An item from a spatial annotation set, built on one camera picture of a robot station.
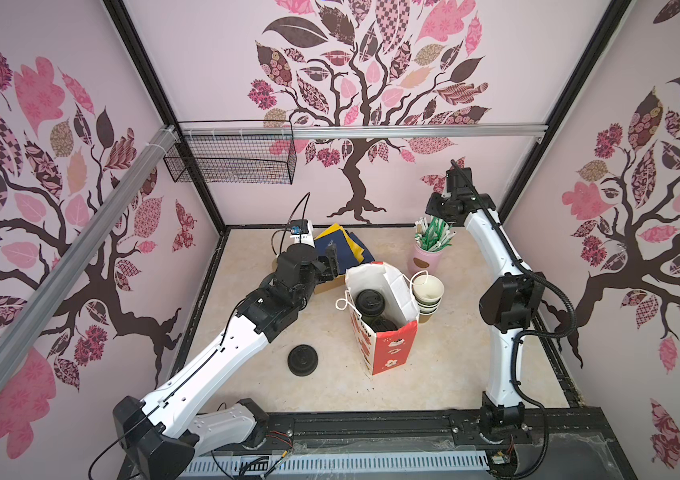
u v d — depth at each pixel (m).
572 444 0.72
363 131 0.92
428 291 0.86
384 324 0.79
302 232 0.58
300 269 0.49
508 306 0.57
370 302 0.83
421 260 0.97
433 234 0.94
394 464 0.70
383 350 0.71
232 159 1.22
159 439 0.36
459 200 0.69
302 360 0.83
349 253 1.08
